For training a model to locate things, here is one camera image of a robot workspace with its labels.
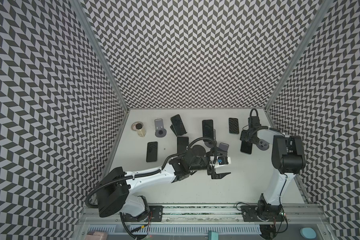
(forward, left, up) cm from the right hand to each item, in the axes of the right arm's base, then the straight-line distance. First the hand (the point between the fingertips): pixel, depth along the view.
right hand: (247, 140), depth 101 cm
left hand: (-24, +22, +22) cm, 40 cm away
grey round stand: (+8, +60, +3) cm, 61 cm away
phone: (+2, +28, +15) cm, 32 cm away
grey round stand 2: (-1, +26, -1) cm, 26 cm away
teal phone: (+10, +8, +4) cm, 13 cm away
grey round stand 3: (-9, +19, +9) cm, 23 cm away
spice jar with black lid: (+6, +73, +12) cm, 74 cm away
